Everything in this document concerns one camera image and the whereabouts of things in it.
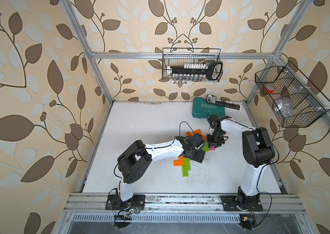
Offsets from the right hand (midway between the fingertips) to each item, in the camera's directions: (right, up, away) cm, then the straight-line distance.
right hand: (212, 146), depth 95 cm
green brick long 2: (-4, -1, -1) cm, 5 cm away
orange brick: (-24, -9, -8) cm, 27 cm away
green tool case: (-3, +25, +16) cm, 30 cm away
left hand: (-11, -3, -11) cm, 16 cm away
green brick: (-17, -8, -8) cm, 20 cm away
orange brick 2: (-21, -7, -8) cm, 23 cm away
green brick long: (-17, -10, -9) cm, 22 cm away
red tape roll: (+28, +35, -14) cm, 47 cm away
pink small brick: (0, -1, -1) cm, 2 cm away
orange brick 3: (-14, +7, +7) cm, 18 cm away
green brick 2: (-19, -11, -10) cm, 24 cm away
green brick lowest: (-19, -14, -10) cm, 25 cm away
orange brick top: (-8, +9, +7) cm, 14 cm away
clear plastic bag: (+31, +25, -22) cm, 45 cm away
